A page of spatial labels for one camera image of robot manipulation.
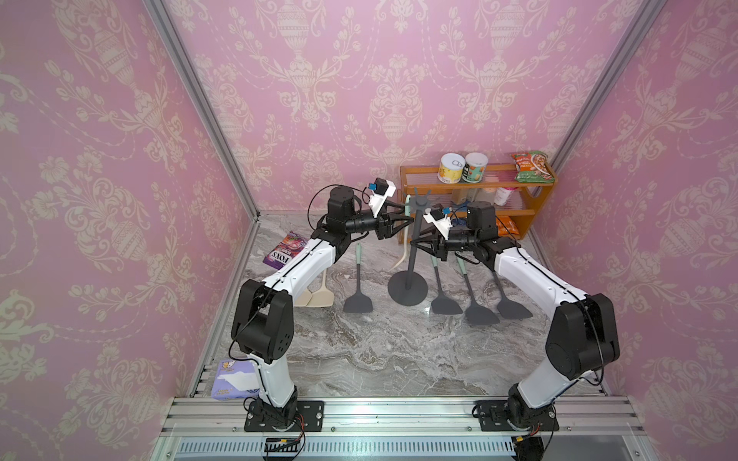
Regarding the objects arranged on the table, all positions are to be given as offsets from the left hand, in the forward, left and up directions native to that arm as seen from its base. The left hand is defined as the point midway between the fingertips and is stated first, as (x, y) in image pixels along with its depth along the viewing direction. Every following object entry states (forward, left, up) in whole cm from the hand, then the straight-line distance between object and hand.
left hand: (408, 216), depth 77 cm
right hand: (-2, -3, -7) cm, 8 cm away
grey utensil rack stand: (-4, -3, -31) cm, 31 cm away
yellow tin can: (+19, -14, +2) cm, 24 cm away
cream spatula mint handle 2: (-8, +26, -31) cm, 41 cm away
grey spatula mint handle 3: (-12, -24, -31) cm, 41 cm away
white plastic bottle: (+20, -29, -9) cm, 36 cm away
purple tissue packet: (-34, +45, -28) cm, 63 cm away
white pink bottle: (+22, -35, -11) cm, 43 cm away
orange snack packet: (+21, -41, -26) cm, 53 cm away
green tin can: (+19, -21, +2) cm, 29 cm away
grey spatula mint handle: (-9, +14, -32) cm, 36 cm away
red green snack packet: (+21, -40, +1) cm, 45 cm away
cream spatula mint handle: (-9, +32, -30) cm, 44 cm away
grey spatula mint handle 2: (-9, -14, -32) cm, 36 cm away
